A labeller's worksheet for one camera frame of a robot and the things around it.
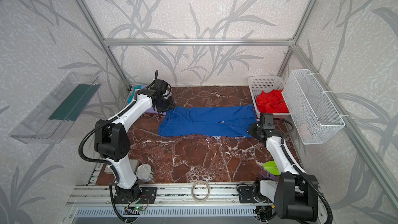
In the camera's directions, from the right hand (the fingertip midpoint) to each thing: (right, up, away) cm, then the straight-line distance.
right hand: (250, 124), depth 89 cm
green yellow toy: (+9, -22, -6) cm, 25 cm away
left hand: (-44, +13, +3) cm, 46 cm away
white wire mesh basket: (+18, +7, -28) cm, 34 cm away
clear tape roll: (-25, -33, -16) cm, 44 cm away
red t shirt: (+19, +12, +15) cm, 27 cm away
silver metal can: (-56, -22, -13) cm, 61 cm away
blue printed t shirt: (-24, 0, +13) cm, 27 cm away
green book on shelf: (-80, +13, -24) cm, 85 cm away
